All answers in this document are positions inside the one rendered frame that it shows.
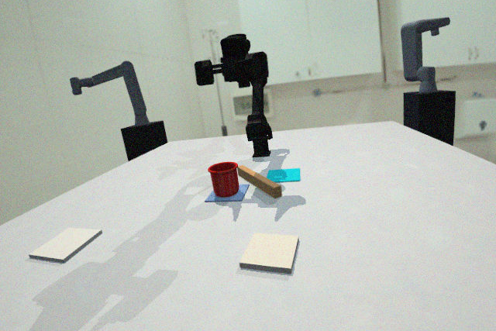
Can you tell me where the red cup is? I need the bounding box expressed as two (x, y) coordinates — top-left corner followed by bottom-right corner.
(208, 162), (239, 197)

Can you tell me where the tan wooden bar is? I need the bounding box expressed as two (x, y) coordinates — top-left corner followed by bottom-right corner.
(237, 165), (283, 198)

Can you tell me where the cream flat square pad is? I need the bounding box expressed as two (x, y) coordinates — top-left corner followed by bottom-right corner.
(239, 233), (299, 274)

